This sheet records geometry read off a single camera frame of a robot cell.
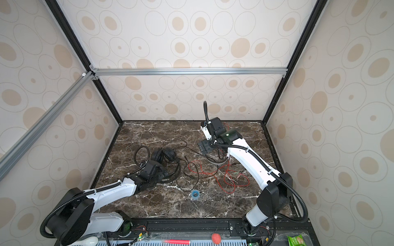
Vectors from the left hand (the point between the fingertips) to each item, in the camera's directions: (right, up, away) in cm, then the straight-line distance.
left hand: (168, 172), depth 89 cm
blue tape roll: (+15, -11, -4) cm, 20 cm away
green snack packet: (+62, -26, -20) cm, 70 cm away
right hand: (+23, +18, -7) cm, 30 cm away
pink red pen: (+8, -28, -19) cm, 34 cm away
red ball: (+26, -25, -20) cm, 41 cm away
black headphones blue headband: (-5, +8, +9) cm, 13 cm away
